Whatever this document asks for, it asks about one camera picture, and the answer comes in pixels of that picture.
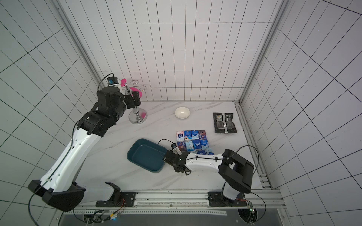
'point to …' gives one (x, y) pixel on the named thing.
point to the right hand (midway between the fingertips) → (176, 163)
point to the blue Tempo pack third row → (202, 152)
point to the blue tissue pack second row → (204, 145)
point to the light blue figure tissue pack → (193, 152)
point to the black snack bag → (223, 123)
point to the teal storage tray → (147, 155)
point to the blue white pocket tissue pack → (195, 134)
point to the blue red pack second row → (182, 146)
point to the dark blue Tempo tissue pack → (196, 144)
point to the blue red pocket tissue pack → (202, 134)
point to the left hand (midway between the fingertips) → (129, 97)
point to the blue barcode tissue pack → (210, 153)
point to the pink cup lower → (135, 89)
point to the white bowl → (182, 112)
